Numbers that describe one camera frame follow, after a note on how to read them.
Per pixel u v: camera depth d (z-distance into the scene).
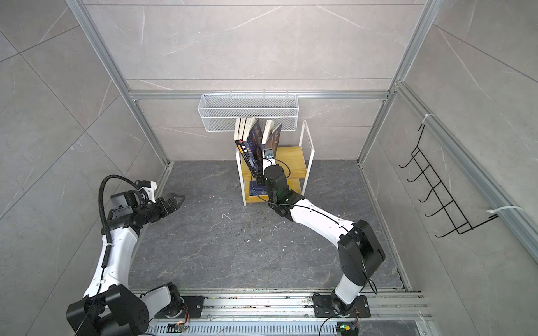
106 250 0.46
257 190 0.98
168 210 0.70
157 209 0.70
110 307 0.38
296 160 0.92
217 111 0.97
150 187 0.72
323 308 0.73
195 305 0.73
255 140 0.70
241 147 0.74
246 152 0.76
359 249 0.44
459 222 0.60
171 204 0.70
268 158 0.67
